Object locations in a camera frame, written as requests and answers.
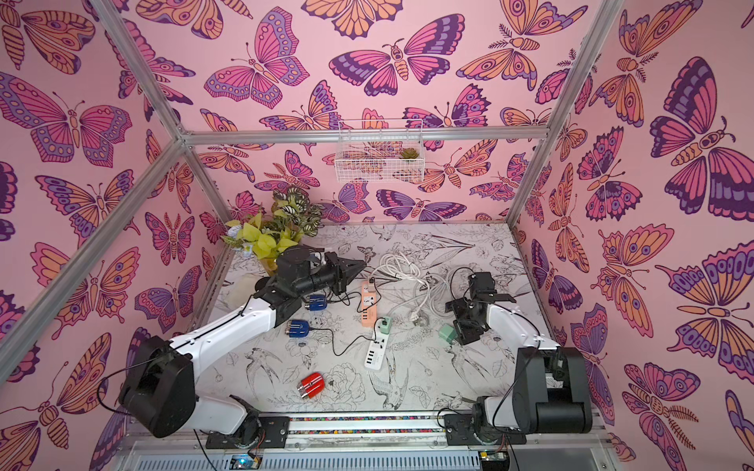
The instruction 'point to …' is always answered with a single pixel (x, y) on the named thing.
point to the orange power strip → (368, 303)
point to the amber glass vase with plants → (281, 226)
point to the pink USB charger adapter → (371, 287)
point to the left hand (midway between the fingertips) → (369, 261)
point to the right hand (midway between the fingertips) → (450, 317)
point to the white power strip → (377, 348)
